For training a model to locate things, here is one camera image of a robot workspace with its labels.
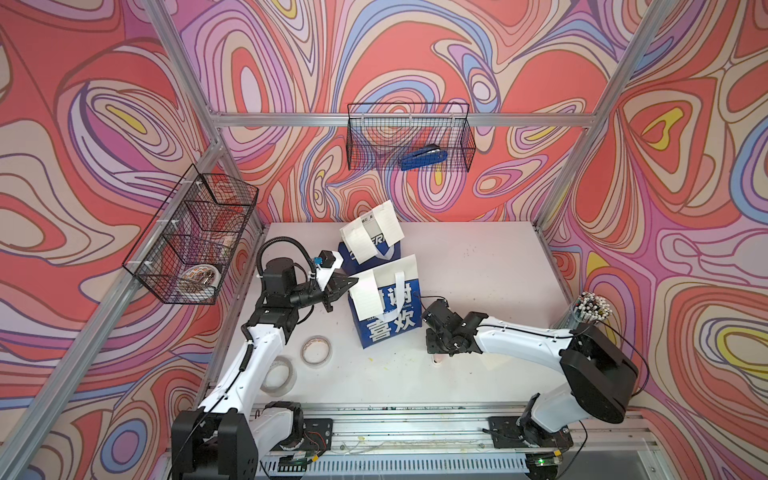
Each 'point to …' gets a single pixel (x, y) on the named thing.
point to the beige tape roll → (316, 351)
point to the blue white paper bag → (398, 286)
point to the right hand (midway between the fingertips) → (436, 350)
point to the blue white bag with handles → (384, 251)
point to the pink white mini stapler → (438, 358)
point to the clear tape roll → (280, 378)
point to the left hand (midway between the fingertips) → (356, 281)
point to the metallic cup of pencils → (588, 308)
